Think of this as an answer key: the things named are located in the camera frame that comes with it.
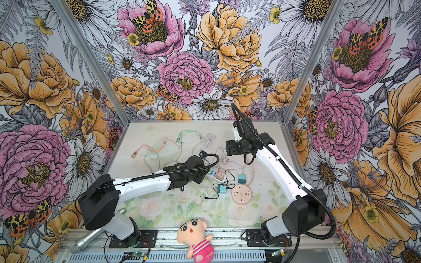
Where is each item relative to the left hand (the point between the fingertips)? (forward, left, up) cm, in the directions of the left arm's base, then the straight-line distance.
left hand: (198, 172), depth 87 cm
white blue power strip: (+1, -6, -6) cm, 9 cm away
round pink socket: (-10, -22, -5) cm, 25 cm away
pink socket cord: (+6, -23, -7) cm, 25 cm away
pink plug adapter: (-1, -11, -1) cm, 11 cm away
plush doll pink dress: (-28, +1, 0) cm, 28 cm away
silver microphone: (-31, +49, -4) cm, 58 cm away
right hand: (+4, -18, +13) cm, 22 cm away
